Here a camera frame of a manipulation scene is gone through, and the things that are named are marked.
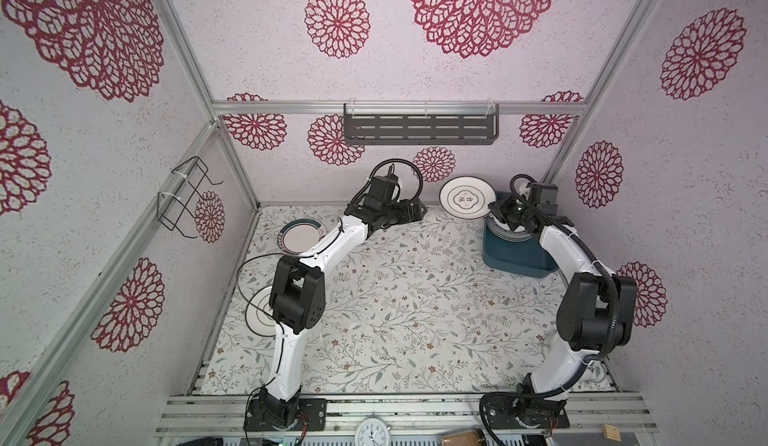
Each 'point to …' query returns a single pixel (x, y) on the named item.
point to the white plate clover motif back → (466, 197)
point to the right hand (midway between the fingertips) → (490, 197)
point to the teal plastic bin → (511, 257)
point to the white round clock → (372, 431)
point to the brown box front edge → (468, 438)
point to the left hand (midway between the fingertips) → (414, 215)
